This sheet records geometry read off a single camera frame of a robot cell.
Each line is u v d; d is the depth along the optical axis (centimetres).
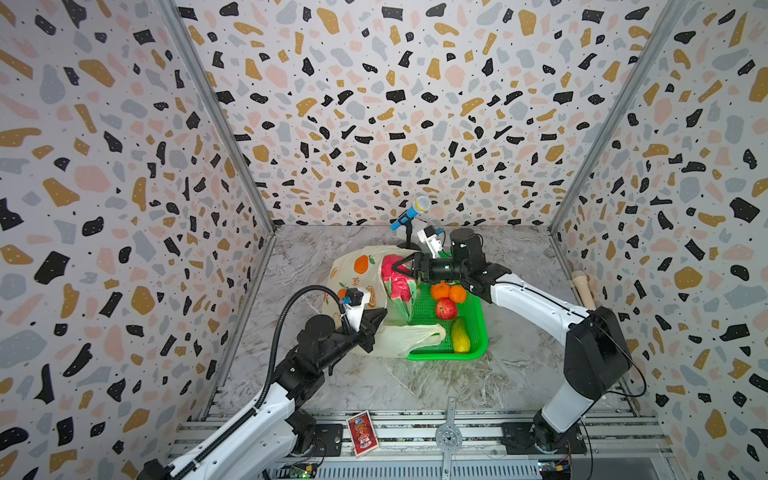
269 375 51
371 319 67
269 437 59
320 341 55
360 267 85
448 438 75
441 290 97
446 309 91
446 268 71
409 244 108
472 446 73
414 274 71
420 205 92
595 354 46
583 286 105
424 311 97
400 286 75
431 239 76
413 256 72
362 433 73
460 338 88
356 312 63
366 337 64
